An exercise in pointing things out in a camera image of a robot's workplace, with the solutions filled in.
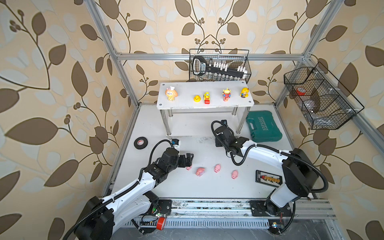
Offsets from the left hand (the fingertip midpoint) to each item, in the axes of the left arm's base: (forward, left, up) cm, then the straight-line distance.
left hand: (185, 153), depth 83 cm
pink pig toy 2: (-5, -19, -9) cm, 21 cm away
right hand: (+11, -20, 0) cm, 23 cm away
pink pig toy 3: (-8, -28, -9) cm, 31 cm away
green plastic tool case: (+23, -52, -4) cm, 57 cm away
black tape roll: (+13, +31, -11) cm, 35 cm away
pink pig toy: (-5, -2, -9) cm, 10 cm away
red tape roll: (+26, -63, +24) cm, 72 cm away
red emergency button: (-32, +9, -6) cm, 34 cm away
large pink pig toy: (-8, -9, -6) cm, 13 cm away
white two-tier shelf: (+20, -17, +24) cm, 36 cm away
